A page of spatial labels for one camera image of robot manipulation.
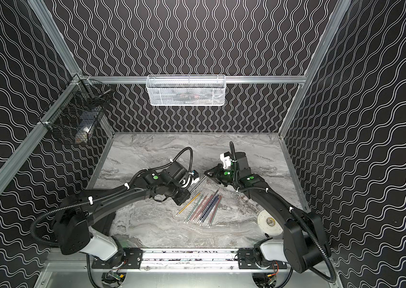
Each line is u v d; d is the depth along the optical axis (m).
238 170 0.64
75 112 0.94
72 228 0.41
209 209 0.88
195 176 0.73
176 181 0.64
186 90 0.68
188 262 0.75
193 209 0.89
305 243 0.41
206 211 0.88
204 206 0.90
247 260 0.73
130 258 0.74
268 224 0.84
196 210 0.88
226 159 0.78
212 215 0.86
